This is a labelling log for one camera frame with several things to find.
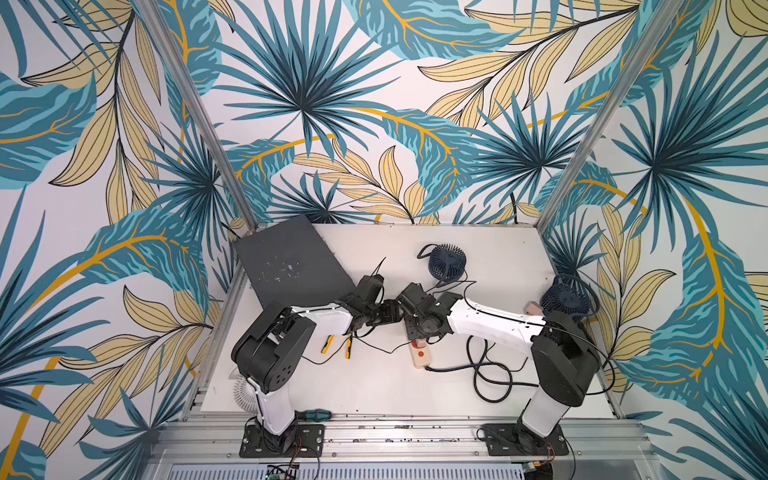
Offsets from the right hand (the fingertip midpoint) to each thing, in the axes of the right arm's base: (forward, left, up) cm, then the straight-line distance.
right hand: (401, 341), depth 85 cm
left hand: (+9, 0, -1) cm, 9 cm away
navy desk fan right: (+16, -57, -3) cm, 59 cm away
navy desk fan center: (+24, -17, +5) cm, 30 cm away
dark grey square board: (+29, +36, 0) cm, 47 cm away
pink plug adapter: (+12, -44, -4) cm, 45 cm away
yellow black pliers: (+2, +21, -3) cm, 21 cm away
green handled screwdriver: (-18, +23, -2) cm, 29 cm away
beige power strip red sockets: (-3, -5, -3) cm, 7 cm away
